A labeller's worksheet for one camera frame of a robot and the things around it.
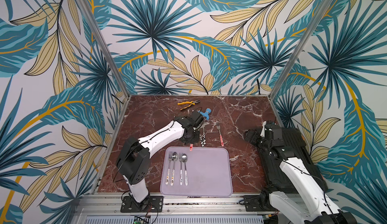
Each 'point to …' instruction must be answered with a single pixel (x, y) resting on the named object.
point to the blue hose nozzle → (206, 114)
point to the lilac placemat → (196, 171)
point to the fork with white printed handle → (170, 157)
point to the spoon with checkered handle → (201, 140)
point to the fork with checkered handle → (204, 136)
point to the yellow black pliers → (192, 102)
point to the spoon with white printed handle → (174, 157)
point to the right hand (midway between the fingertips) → (252, 135)
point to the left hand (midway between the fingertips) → (193, 142)
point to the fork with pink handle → (218, 125)
